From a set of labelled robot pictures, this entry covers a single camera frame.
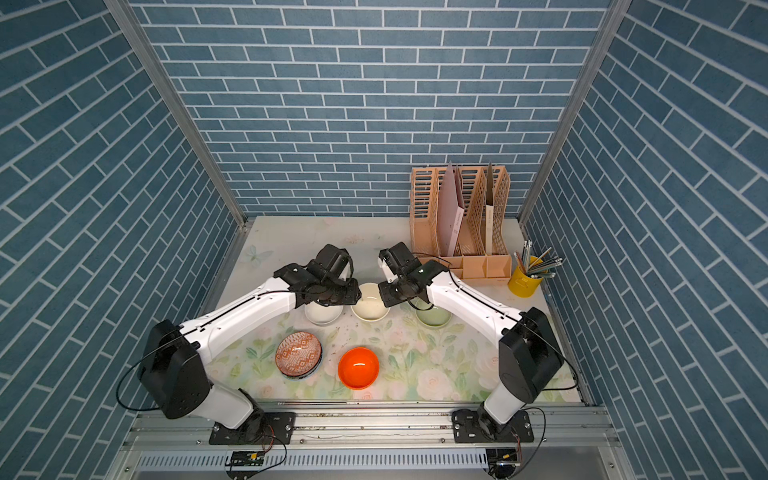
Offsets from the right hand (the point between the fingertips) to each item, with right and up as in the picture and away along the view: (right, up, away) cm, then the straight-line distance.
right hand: (387, 295), depth 84 cm
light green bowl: (+14, -8, +8) cm, 18 cm away
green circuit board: (-33, -38, -12) cm, 51 cm away
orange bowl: (-8, -20, -2) cm, 22 cm away
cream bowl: (-5, -3, +1) cm, 6 cm away
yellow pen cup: (+43, +2, +10) cm, 44 cm away
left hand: (-6, 0, -2) cm, 6 cm away
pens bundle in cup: (+49, +8, +10) cm, 51 cm away
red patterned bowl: (-25, -17, -2) cm, 30 cm away
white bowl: (-21, -8, +9) cm, 24 cm away
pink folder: (+21, +26, +15) cm, 36 cm away
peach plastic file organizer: (+32, +12, +21) cm, 40 cm away
